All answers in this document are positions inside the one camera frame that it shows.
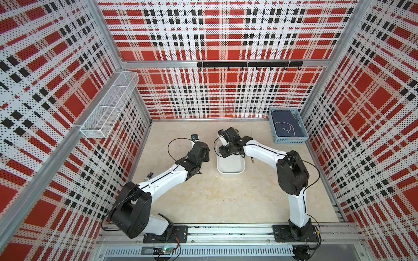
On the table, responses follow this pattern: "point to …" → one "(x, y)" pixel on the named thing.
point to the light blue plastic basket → (289, 140)
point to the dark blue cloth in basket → (286, 123)
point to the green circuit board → (162, 250)
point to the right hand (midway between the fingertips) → (225, 149)
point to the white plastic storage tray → (234, 164)
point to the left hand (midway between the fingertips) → (204, 150)
